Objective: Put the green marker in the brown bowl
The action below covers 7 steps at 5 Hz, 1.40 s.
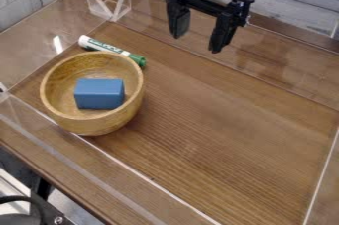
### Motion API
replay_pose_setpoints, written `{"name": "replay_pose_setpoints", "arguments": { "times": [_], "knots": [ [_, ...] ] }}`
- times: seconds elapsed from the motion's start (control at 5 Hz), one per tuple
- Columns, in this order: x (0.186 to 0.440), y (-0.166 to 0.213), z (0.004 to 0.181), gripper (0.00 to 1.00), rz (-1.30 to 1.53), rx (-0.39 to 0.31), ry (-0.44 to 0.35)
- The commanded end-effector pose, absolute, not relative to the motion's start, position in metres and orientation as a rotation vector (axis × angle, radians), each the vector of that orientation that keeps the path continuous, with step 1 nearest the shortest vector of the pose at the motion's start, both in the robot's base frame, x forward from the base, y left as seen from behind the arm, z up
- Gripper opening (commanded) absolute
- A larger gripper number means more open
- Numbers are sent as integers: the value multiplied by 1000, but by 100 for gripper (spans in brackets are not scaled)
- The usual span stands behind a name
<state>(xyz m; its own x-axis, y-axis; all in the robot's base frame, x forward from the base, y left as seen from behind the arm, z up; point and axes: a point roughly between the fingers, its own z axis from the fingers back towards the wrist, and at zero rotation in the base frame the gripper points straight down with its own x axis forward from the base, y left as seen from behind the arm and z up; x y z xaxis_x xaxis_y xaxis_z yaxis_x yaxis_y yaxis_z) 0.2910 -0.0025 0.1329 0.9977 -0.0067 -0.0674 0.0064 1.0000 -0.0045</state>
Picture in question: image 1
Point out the clear acrylic corner bracket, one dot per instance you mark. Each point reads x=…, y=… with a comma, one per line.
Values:
x=110, y=10

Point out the clear acrylic tray wall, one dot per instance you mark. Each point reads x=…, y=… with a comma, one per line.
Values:
x=27, y=138

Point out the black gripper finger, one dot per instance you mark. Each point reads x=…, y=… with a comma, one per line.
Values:
x=179, y=18
x=224, y=32

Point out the brown wooden bowl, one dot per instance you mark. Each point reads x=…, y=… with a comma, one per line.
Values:
x=91, y=122

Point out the blue rectangular block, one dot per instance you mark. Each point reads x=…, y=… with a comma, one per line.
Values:
x=99, y=93

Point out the green white marker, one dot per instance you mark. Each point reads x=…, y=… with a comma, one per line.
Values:
x=95, y=45

